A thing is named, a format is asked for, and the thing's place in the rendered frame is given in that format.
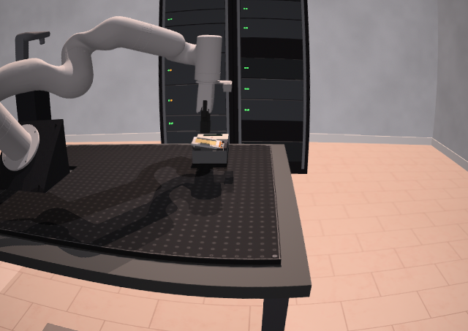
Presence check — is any white cassette with orange tabs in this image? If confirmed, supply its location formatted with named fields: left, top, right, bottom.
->
left=191, top=137, right=222, bottom=149

